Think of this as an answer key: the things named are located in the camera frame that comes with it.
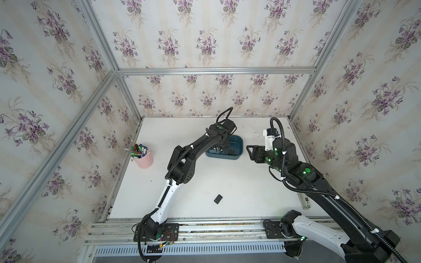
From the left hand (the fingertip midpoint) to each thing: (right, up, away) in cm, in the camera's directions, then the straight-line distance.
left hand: (222, 144), depth 99 cm
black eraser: (-3, -27, -15) cm, 32 cm away
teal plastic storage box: (+10, 0, +5) cm, 11 cm away
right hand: (+13, +1, -26) cm, 30 cm away
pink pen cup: (-47, -5, -8) cm, 48 cm away
